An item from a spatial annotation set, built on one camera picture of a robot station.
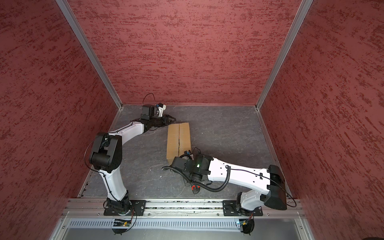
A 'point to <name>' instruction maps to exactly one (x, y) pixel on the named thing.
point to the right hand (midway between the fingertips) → (192, 181)
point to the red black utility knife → (195, 189)
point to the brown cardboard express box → (178, 140)
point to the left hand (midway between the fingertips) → (174, 122)
